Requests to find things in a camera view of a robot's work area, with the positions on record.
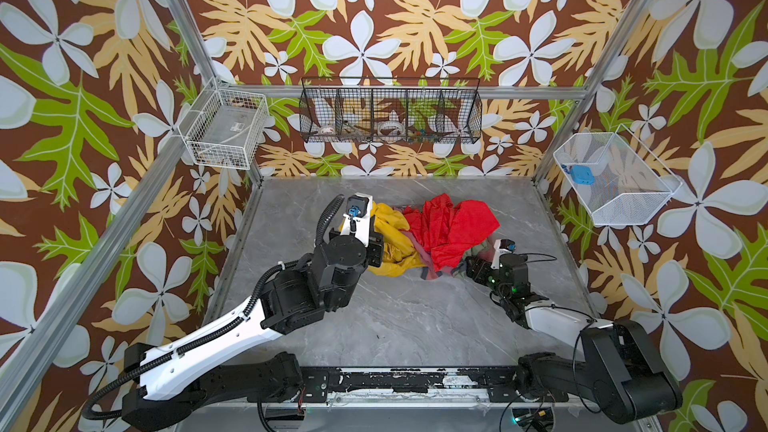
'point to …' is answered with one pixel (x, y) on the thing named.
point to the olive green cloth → (489, 242)
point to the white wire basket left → (224, 126)
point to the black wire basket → (425, 110)
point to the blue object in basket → (581, 174)
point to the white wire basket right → (619, 180)
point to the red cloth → (449, 228)
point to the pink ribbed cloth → (427, 256)
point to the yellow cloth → (399, 252)
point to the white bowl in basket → (391, 128)
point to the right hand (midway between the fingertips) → (472, 259)
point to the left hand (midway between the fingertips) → (369, 216)
